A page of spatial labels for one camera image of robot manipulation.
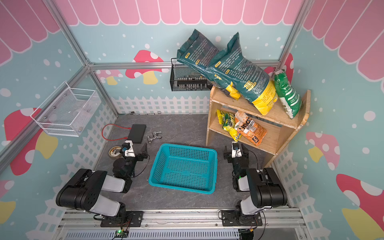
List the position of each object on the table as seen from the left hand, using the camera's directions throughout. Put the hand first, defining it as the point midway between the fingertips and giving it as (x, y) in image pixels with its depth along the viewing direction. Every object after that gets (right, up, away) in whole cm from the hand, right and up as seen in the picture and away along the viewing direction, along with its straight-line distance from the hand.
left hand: (140, 144), depth 88 cm
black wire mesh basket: (+26, +40, +4) cm, 48 cm away
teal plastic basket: (+26, -15, +4) cm, 30 cm away
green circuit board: (-3, -42, -15) cm, 45 cm away
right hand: (+57, 0, +2) cm, 57 cm away
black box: (-10, +6, +22) cm, 25 cm away
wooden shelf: (+81, +9, -5) cm, 82 cm away
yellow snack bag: (+50, +13, -11) cm, 53 cm away
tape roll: (-20, -6, +9) cm, 23 cm away
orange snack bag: (+61, +9, -12) cm, 62 cm away
